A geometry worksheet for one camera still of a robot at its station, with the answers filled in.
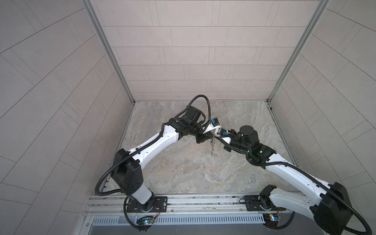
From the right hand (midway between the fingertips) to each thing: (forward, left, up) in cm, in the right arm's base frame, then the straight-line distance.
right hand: (216, 135), depth 75 cm
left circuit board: (-33, +36, -16) cm, 51 cm away
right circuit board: (-35, -22, -21) cm, 47 cm away
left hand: (0, 0, +1) cm, 1 cm away
